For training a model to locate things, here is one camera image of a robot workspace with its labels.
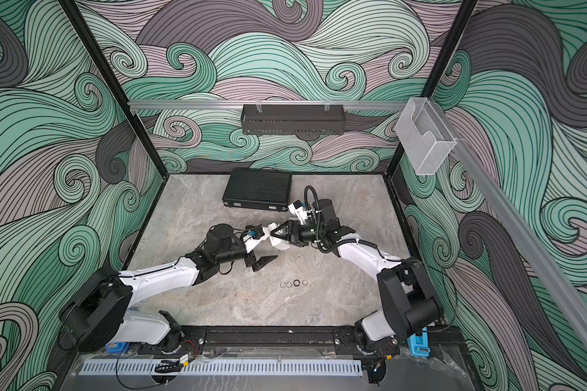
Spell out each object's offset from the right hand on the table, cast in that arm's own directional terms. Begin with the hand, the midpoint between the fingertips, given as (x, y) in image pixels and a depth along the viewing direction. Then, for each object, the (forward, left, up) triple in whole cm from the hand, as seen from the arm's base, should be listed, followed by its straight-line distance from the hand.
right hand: (274, 239), depth 78 cm
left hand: (+1, +1, -2) cm, 3 cm away
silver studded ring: (-9, -3, -17) cm, 20 cm away
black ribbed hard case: (+34, +9, -13) cm, 37 cm away
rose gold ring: (-8, -10, -17) cm, 21 cm away
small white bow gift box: (-3, -1, +3) cm, 4 cm away
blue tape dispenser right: (-28, -44, -15) cm, 54 cm away
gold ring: (-9, -4, -17) cm, 20 cm away
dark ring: (-7, -8, -16) cm, 20 cm away
